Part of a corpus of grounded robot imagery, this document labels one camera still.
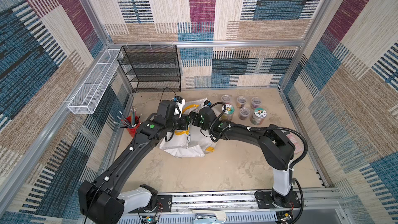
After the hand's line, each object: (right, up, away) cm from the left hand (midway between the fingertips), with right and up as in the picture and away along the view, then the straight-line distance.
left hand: (191, 118), depth 76 cm
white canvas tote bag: (-2, -14, +13) cm, 19 cm away
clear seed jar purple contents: (+32, +2, +24) cm, 40 cm away
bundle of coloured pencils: (-34, +2, +13) cm, 37 cm away
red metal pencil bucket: (-35, -4, +15) cm, 38 cm away
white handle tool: (+8, -42, -8) cm, 43 cm away
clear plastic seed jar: (+22, +11, +32) cm, 41 cm away
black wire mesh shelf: (-28, +32, +32) cm, 53 cm away
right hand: (+1, -1, +15) cm, 15 cm away
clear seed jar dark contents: (+42, +9, +29) cm, 52 cm away
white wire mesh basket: (-47, +8, -6) cm, 48 cm away
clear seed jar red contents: (+32, +9, +29) cm, 44 cm away
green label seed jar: (+21, +1, +21) cm, 30 cm away
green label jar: (+40, 0, +20) cm, 45 cm away
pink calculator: (+61, -17, +15) cm, 65 cm away
